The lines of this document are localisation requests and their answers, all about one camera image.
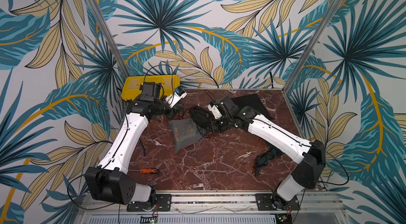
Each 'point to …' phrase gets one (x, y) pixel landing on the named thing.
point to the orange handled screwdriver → (145, 170)
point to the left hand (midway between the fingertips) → (179, 109)
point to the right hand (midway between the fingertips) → (207, 127)
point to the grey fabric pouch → (185, 132)
